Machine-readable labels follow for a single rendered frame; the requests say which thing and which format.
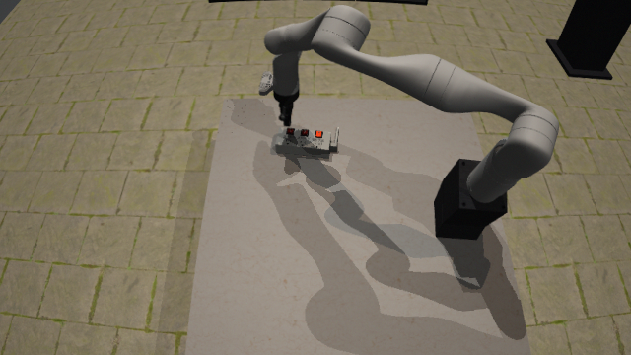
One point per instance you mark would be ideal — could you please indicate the white power strip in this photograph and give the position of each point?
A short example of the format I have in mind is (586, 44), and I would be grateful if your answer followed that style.
(305, 142)

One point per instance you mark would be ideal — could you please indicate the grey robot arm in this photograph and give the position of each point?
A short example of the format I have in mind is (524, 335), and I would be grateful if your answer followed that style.
(436, 82)

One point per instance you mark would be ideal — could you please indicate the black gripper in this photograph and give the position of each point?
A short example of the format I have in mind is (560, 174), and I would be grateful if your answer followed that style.
(286, 104)

